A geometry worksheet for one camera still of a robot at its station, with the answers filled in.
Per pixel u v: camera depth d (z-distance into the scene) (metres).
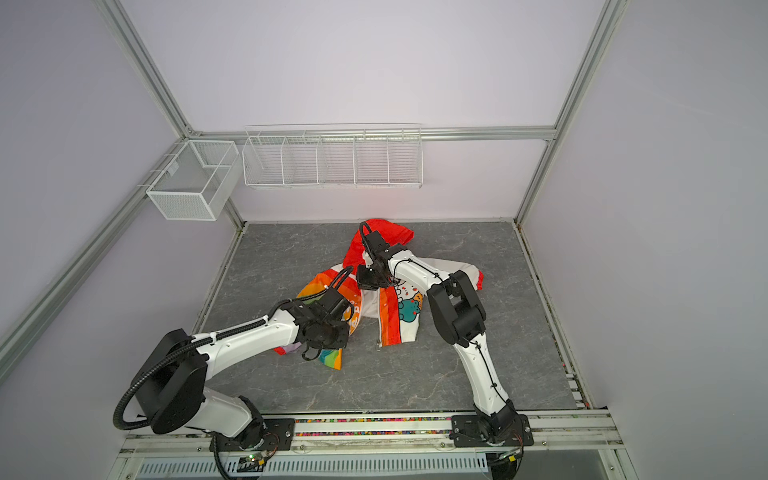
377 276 0.85
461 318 0.57
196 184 0.97
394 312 0.91
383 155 1.05
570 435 0.74
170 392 0.42
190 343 0.46
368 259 0.83
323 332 0.64
